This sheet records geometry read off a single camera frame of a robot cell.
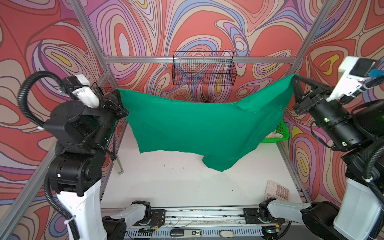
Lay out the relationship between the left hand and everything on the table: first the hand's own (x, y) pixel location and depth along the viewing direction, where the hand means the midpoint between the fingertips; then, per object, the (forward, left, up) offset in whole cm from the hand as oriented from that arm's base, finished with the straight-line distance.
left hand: (121, 89), depth 45 cm
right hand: (-3, -49, +4) cm, 49 cm away
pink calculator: (-13, -67, -58) cm, 90 cm away
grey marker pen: (+1, +23, -56) cm, 61 cm away
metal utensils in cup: (+49, -35, -46) cm, 76 cm away
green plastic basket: (+27, -83, -53) cm, 102 cm away
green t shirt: (+1, -36, -24) cm, 44 cm away
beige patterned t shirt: (+22, -77, -55) cm, 97 cm away
